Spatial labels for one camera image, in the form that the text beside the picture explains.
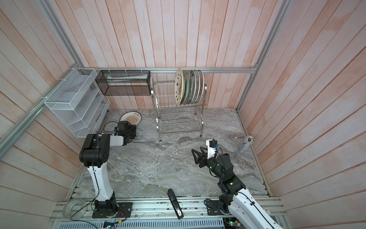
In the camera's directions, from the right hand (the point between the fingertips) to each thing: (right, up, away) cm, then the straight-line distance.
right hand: (196, 149), depth 76 cm
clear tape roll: (-66, -32, -1) cm, 73 cm away
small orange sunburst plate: (-47, +19, +39) cm, 64 cm away
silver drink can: (+32, +1, +10) cm, 34 cm away
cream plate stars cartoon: (-10, +35, +12) cm, 38 cm away
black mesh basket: (-50, +44, +28) cm, 73 cm away
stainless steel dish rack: (-15, +18, +36) cm, 43 cm away
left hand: (-41, +12, +31) cm, 53 cm away
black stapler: (-11, -28, -4) cm, 30 cm away
